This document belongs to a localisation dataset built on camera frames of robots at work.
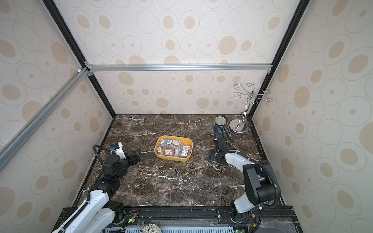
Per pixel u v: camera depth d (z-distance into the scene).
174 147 0.97
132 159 0.71
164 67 0.91
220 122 1.01
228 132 1.06
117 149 0.69
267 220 0.73
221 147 0.73
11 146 0.52
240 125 1.10
